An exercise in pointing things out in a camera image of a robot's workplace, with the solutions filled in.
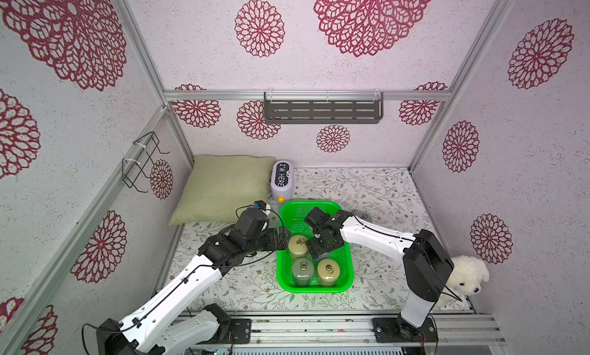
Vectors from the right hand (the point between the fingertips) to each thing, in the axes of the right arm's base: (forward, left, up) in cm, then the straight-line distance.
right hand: (317, 246), depth 87 cm
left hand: (-4, +13, +14) cm, 20 cm away
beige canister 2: (-10, -3, +3) cm, 11 cm away
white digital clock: (+29, +15, +4) cm, 33 cm away
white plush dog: (-14, -42, +13) cm, 46 cm away
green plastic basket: (+12, +10, +2) cm, 16 cm away
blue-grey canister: (+13, -19, +2) cm, 23 cm away
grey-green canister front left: (-11, +5, +3) cm, 12 cm away
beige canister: (-2, +7, +3) cm, 8 cm away
